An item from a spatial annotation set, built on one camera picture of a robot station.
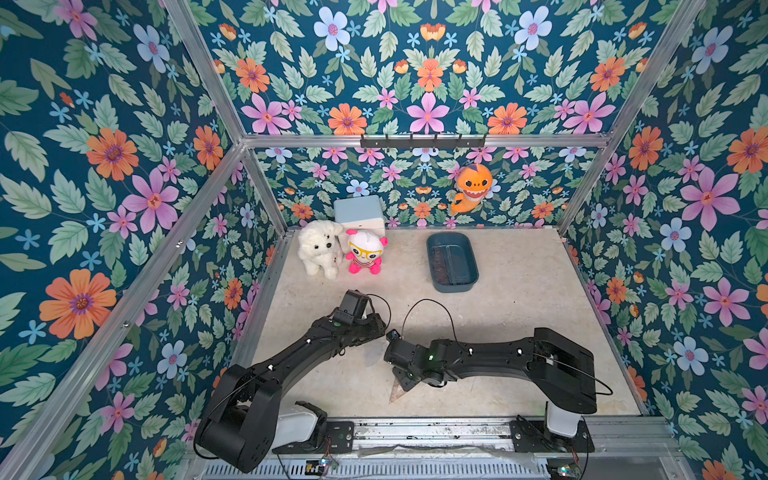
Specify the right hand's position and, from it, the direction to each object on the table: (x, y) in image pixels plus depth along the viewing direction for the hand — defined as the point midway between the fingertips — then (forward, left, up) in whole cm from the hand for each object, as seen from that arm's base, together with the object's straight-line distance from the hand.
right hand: (401, 372), depth 83 cm
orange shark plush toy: (+53, -22, +26) cm, 63 cm away
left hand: (+12, +5, +5) cm, 14 cm away
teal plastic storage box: (+42, -17, -2) cm, 46 cm away
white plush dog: (+33, +28, +16) cm, 46 cm away
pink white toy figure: (+34, +13, +13) cm, 39 cm away
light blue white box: (+51, +17, +13) cm, 56 cm away
